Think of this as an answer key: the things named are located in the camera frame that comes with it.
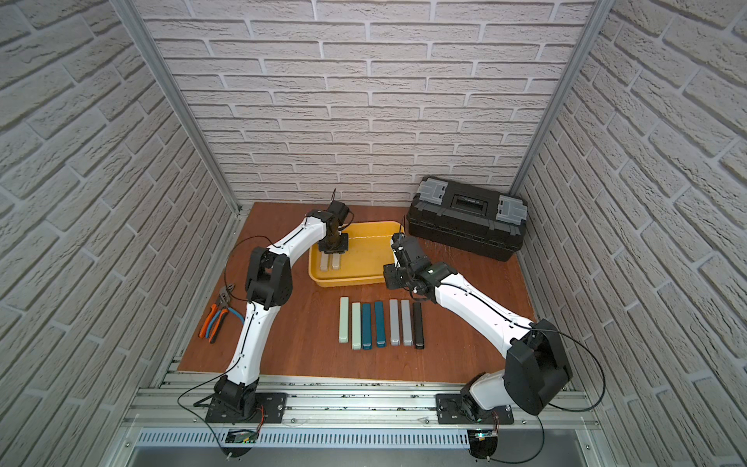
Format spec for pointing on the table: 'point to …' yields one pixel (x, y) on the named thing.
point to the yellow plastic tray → (370, 248)
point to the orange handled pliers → (218, 324)
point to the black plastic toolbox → (469, 218)
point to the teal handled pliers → (227, 305)
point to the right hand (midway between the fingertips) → (396, 271)
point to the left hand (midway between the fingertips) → (345, 245)
